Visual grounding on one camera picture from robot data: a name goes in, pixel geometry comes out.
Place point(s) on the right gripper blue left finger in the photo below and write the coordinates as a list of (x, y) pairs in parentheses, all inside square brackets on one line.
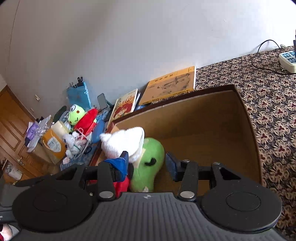
[(119, 167)]

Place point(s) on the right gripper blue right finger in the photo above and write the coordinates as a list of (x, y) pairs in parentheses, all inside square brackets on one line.
[(174, 167)]

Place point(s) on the white and red plush toy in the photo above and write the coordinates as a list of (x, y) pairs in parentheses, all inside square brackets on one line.
[(113, 144)]

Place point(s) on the blue soft case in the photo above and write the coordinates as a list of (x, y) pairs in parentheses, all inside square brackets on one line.
[(97, 131)]

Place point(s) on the green round plush toy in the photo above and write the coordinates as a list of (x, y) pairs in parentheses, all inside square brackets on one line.
[(147, 166)]

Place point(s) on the blue patterned cloth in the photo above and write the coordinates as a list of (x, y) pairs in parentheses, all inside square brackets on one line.
[(86, 154)]

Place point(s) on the white small plush toy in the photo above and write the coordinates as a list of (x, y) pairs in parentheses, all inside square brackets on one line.
[(74, 143)]

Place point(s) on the red plush cushion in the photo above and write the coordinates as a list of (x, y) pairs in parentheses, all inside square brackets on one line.
[(87, 123)]

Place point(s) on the brown cardboard box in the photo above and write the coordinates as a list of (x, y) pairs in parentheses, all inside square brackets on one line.
[(205, 126)]

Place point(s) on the red illustrated book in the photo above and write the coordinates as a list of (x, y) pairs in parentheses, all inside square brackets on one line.
[(124, 105)]

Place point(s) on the small standing mirror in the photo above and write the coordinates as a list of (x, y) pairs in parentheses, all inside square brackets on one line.
[(102, 102)]

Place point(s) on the green frog plush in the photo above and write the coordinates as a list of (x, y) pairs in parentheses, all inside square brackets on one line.
[(75, 114)]

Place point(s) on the orange tissue box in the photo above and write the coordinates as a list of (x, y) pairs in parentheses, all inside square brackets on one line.
[(53, 142)]

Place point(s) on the blue pencil pouch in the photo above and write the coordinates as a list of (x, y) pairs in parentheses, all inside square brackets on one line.
[(78, 94)]

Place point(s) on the orange yellow book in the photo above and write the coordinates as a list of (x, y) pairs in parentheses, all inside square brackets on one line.
[(172, 84)]

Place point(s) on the wooden door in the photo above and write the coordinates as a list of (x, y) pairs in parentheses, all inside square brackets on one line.
[(14, 123)]

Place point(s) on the white power strip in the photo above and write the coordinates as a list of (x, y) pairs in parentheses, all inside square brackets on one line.
[(288, 61)]

